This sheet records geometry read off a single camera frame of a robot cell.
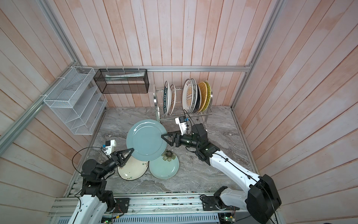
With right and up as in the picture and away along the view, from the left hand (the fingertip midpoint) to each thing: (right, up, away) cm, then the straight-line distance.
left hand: (134, 152), depth 70 cm
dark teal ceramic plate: (+5, +8, +3) cm, 9 cm away
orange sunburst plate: (+28, +31, +12) cm, 44 cm away
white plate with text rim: (+16, +29, +12) cm, 36 cm away
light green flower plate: (+15, -13, +16) cm, 26 cm away
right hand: (+16, +8, +1) cm, 18 cm away
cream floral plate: (-5, -14, +16) cm, 22 cm away
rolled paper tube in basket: (-22, +45, +20) cm, 54 cm away
